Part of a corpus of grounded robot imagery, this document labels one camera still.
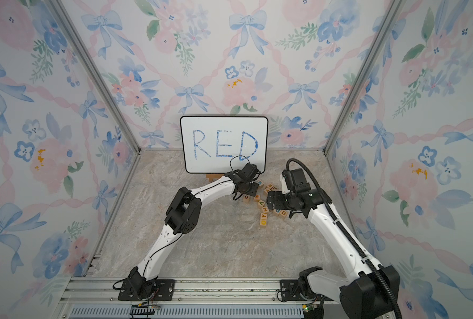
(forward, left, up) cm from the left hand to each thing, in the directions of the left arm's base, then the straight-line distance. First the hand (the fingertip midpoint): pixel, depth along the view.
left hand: (255, 187), depth 102 cm
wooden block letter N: (-13, -4, +1) cm, 14 cm away
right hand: (-16, -8, +15) cm, 24 cm away
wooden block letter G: (-7, +5, 0) cm, 8 cm away
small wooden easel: (+6, +22, +1) cm, 23 cm away
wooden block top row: (0, -7, +1) cm, 7 cm away
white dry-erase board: (+14, +17, +17) cm, 28 cm away
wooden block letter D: (-15, -12, +1) cm, 19 cm away
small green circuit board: (-51, -17, -4) cm, 54 cm away
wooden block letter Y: (-17, -3, +1) cm, 17 cm away
